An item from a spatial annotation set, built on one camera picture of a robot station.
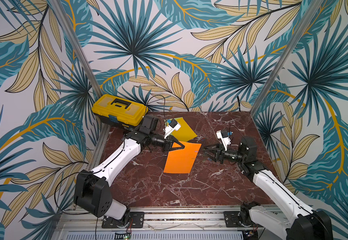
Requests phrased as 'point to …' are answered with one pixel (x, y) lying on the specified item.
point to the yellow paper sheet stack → (185, 133)
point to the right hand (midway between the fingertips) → (204, 149)
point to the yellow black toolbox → (118, 110)
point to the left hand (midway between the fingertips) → (182, 148)
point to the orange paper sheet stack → (181, 161)
